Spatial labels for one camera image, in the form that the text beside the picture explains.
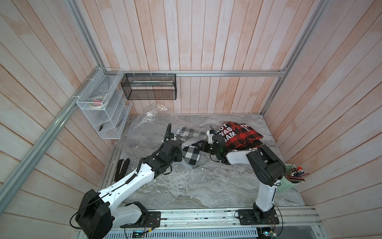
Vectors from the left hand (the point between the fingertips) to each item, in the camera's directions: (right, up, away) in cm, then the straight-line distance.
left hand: (178, 152), depth 82 cm
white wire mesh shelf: (-36, +17, -5) cm, 40 cm away
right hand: (+12, +4, +14) cm, 19 cm away
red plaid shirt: (+40, +9, +16) cm, 44 cm away
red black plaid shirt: (+39, +4, +11) cm, 41 cm away
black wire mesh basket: (-18, +39, +7) cm, 43 cm away
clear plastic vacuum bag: (-17, +23, +32) cm, 43 cm away
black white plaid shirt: (+5, +7, +20) cm, 22 cm away
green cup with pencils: (+54, -8, -15) cm, 57 cm away
